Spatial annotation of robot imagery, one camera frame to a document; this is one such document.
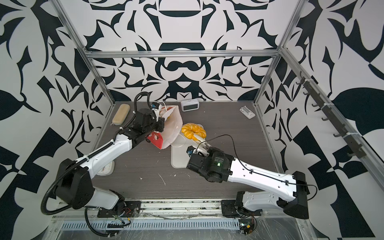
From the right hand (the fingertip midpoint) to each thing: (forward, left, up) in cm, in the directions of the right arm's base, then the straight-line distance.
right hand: (214, 151), depth 71 cm
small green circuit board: (-28, -14, -23) cm, 39 cm away
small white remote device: (+41, -30, -21) cm, 55 cm away
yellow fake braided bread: (+14, +12, -3) cm, 19 cm away
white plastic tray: (+7, +18, -21) cm, 29 cm away
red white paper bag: (+26, +23, -14) cm, 37 cm away
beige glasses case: (+38, +62, -17) cm, 75 cm away
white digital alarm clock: (+45, +12, -16) cm, 49 cm away
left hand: (+21, +26, +1) cm, 33 cm away
